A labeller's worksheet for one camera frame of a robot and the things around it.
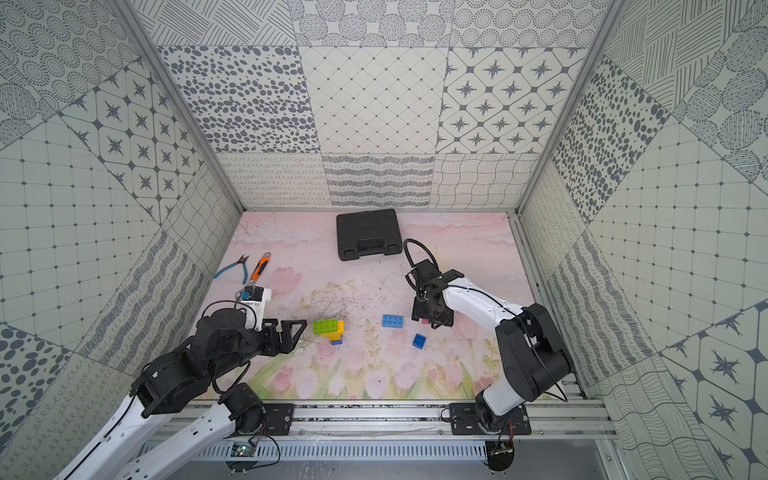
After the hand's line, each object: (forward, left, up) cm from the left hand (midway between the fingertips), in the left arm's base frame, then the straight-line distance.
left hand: (297, 325), depth 68 cm
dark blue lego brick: (+5, -29, -21) cm, 36 cm away
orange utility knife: (+30, +26, -21) cm, 45 cm away
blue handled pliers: (+32, +34, -20) cm, 51 cm away
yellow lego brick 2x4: (+6, -5, -20) cm, 21 cm away
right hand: (+10, -33, -19) cm, 39 cm away
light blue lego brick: (+11, -21, -21) cm, 32 cm away
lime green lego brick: (+4, -4, -10) cm, 12 cm away
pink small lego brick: (+7, -30, -11) cm, 33 cm away
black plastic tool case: (+49, -10, -23) cm, 55 cm away
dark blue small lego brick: (+5, -5, -22) cm, 23 cm away
